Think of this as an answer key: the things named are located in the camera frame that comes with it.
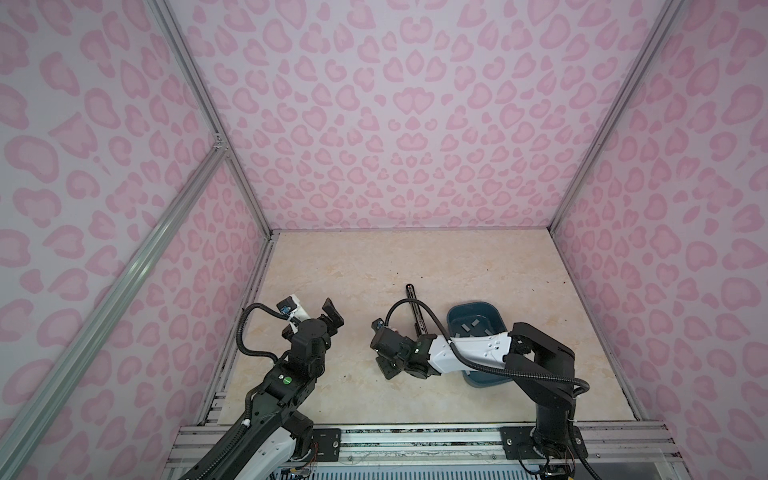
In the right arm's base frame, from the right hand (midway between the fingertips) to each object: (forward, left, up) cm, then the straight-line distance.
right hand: (385, 357), depth 86 cm
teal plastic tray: (+13, -25, -2) cm, 29 cm away
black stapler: (+14, -10, 0) cm, 17 cm away
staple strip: (+12, -28, -2) cm, 30 cm away
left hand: (+7, +17, +17) cm, 25 cm away
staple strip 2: (+10, -24, -1) cm, 27 cm away
